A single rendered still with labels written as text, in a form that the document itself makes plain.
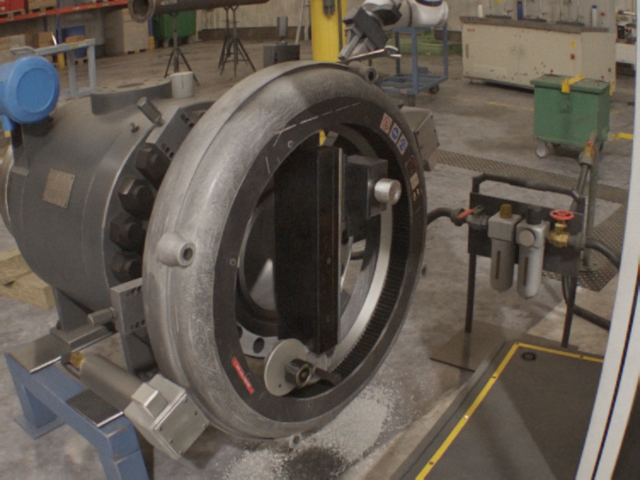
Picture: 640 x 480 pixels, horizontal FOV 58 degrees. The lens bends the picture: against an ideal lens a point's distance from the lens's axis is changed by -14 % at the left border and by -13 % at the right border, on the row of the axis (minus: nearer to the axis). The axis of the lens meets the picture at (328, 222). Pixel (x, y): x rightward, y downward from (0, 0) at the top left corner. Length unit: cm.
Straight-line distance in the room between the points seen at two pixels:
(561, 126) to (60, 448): 367
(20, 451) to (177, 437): 86
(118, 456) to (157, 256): 61
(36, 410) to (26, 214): 59
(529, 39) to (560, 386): 622
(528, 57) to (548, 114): 300
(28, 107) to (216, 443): 100
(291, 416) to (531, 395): 50
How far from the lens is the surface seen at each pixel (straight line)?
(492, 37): 776
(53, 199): 151
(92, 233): 136
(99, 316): 106
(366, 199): 117
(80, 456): 182
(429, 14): 196
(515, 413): 132
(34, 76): 159
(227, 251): 103
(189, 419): 113
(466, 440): 124
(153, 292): 104
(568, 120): 444
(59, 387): 166
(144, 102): 104
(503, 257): 196
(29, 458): 186
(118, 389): 120
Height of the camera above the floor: 110
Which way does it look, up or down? 20 degrees down
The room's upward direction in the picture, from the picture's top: 2 degrees counter-clockwise
